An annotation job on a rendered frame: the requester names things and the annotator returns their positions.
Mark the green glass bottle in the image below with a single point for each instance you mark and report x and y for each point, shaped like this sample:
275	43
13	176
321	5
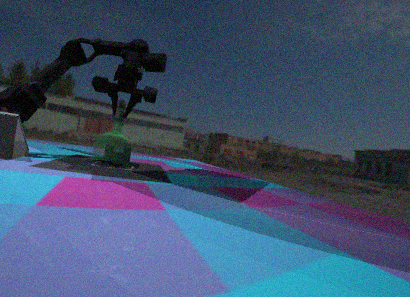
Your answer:
112	149

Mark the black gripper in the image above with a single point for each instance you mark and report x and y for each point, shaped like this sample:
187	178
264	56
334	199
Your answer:
102	84

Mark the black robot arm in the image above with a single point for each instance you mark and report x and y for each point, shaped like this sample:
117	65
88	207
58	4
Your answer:
25	98

